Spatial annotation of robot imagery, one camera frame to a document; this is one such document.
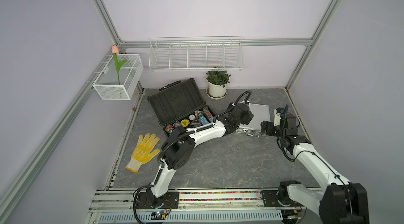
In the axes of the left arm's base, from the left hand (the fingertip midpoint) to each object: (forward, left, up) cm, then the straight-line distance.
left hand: (244, 108), depth 88 cm
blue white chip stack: (+6, +20, -12) cm, 24 cm away
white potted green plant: (+24, +12, 0) cm, 26 cm away
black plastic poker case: (+15, +40, -8) cm, 43 cm away
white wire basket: (+15, +67, +14) cm, 70 cm away
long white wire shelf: (+36, +25, +13) cm, 46 cm away
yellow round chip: (+1, +35, -13) cm, 37 cm away
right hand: (-8, -13, -4) cm, 16 cm away
